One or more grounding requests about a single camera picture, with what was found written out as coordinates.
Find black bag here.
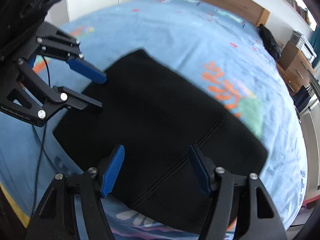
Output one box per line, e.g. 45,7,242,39
257,24,282,60

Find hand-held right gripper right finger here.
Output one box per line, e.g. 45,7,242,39
189,144,288,240

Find wooden dresser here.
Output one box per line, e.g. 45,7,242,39
276,41,314,97

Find dark shopping bag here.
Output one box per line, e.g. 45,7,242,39
292,85,312,113

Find black pants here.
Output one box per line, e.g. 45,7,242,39
52,49,269,234

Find blue printed blanket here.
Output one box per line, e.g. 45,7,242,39
0,0,308,240

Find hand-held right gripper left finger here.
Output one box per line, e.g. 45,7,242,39
25,144,125,240

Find wooden headboard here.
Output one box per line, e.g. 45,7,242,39
160,0,272,27

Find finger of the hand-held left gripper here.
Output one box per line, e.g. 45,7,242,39
16,57,103,119
35,22,107,84

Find white printer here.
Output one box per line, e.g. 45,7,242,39
291,30,317,63

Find black cable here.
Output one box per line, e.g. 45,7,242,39
34,55,50,205

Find dark bed base yellow trim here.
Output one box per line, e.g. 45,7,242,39
0,181,32,240

